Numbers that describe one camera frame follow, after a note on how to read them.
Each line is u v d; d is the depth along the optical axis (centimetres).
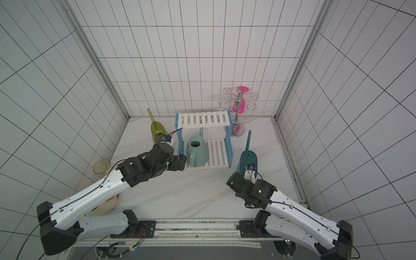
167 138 64
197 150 82
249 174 67
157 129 104
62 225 38
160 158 53
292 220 45
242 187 55
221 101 90
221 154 98
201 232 73
